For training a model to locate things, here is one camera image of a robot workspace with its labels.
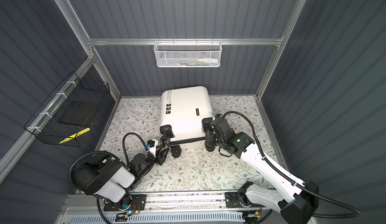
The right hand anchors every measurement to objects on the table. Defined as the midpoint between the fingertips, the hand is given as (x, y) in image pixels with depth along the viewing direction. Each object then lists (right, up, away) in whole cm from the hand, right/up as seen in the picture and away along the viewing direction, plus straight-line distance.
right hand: (209, 137), depth 76 cm
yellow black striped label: (-62, +3, -7) cm, 62 cm away
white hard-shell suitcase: (-14, +14, +7) cm, 21 cm away
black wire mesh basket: (-71, +14, 0) cm, 72 cm away
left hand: (-24, -8, +10) cm, 28 cm away
